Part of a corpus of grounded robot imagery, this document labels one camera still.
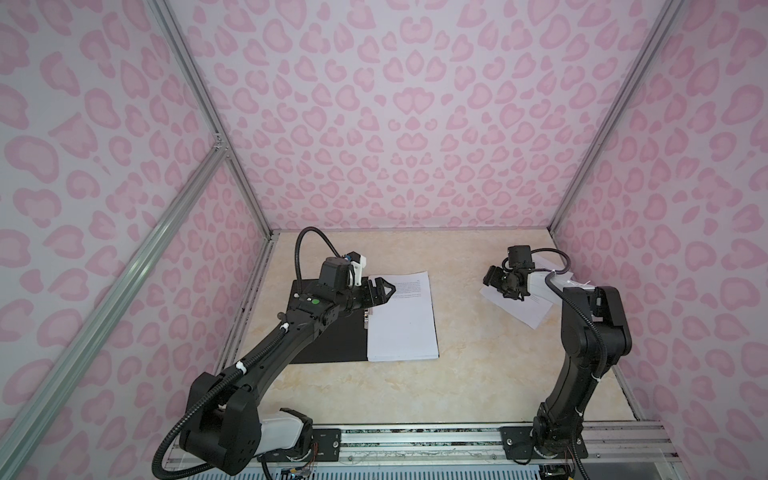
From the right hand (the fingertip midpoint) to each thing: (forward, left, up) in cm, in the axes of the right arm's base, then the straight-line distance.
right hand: (494, 278), depth 101 cm
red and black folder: (-22, +48, -3) cm, 53 cm away
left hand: (-15, +35, +16) cm, 41 cm away
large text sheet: (-17, +30, -3) cm, 35 cm away
